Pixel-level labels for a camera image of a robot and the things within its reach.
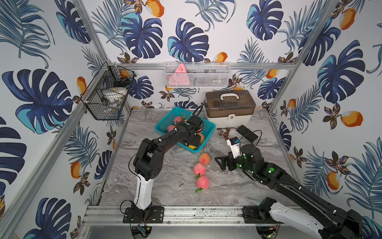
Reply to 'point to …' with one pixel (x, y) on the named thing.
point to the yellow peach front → (192, 147)
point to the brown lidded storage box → (228, 108)
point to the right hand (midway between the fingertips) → (222, 154)
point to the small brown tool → (226, 134)
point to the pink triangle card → (180, 76)
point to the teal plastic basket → (206, 128)
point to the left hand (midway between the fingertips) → (192, 139)
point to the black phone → (245, 131)
